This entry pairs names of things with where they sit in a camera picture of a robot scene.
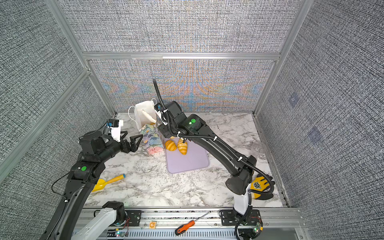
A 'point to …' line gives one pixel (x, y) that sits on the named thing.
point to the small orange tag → (152, 225)
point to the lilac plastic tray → (195, 157)
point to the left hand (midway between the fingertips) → (134, 133)
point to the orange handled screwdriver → (183, 228)
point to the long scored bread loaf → (182, 147)
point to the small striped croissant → (170, 145)
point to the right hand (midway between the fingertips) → (167, 122)
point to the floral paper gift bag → (150, 130)
